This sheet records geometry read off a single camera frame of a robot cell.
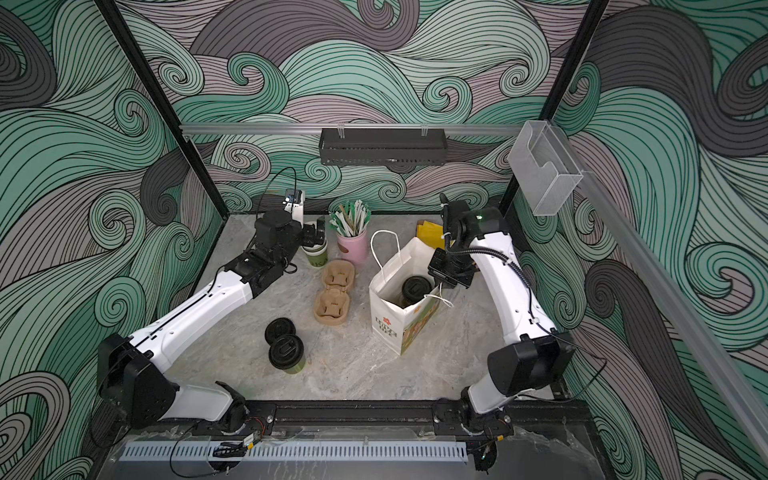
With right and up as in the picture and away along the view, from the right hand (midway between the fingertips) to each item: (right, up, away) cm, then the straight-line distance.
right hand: (436, 283), depth 73 cm
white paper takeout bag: (-10, -8, -5) cm, 14 cm away
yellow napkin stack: (+6, +13, +37) cm, 40 cm away
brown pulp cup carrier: (-29, -10, +17) cm, 35 cm away
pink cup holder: (-23, +8, +25) cm, 35 cm away
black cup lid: (-38, -17, 0) cm, 42 cm away
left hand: (-33, +18, +4) cm, 38 cm away
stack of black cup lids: (-45, -16, +14) cm, 50 cm away
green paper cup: (-35, -22, +1) cm, 42 cm away
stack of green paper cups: (-35, +6, +22) cm, 41 cm away
